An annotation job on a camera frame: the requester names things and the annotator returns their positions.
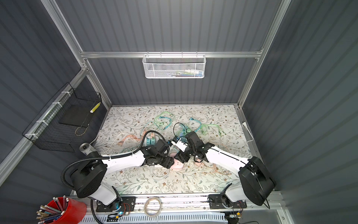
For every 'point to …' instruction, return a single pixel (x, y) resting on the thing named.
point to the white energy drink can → (86, 148)
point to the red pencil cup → (64, 210)
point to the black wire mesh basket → (71, 110)
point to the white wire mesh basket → (174, 66)
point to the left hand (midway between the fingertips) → (170, 160)
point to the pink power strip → (177, 164)
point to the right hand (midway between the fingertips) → (179, 153)
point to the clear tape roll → (146, 204)
